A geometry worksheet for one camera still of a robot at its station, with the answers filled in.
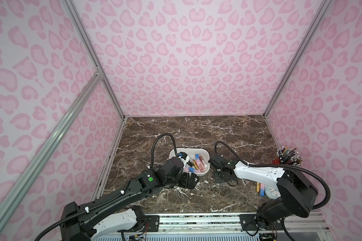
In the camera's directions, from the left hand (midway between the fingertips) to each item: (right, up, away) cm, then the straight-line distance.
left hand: (193, 178), depth 71 cm
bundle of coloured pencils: (+53, +8, +14) cm, 55 cm away
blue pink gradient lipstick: (+4, +5, +21) cm, 22 cm away
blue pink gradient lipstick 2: (0, -1, +19) cm, 19 cm away
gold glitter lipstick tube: (+2, +2, +20) cm, 21 cm away
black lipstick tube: (-1, +2, +21) cm, 21 cm away
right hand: (+16, -5, +16) cm, 23 cm away
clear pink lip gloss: (+6, +3, +21) cm, 22 cm away
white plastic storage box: (0, +8, +27) cm, 28 cm away
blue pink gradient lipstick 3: (-2, -1, +19) cm, 19 cm away
